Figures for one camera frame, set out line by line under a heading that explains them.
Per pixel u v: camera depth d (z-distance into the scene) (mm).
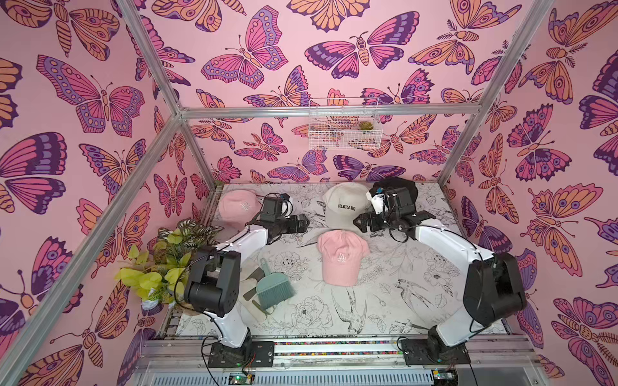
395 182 1093
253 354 729
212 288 473
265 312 813
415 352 731
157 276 644
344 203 1050
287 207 798
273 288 853
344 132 1058
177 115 917
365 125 922
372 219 778
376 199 796
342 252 900
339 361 731
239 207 1032
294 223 835
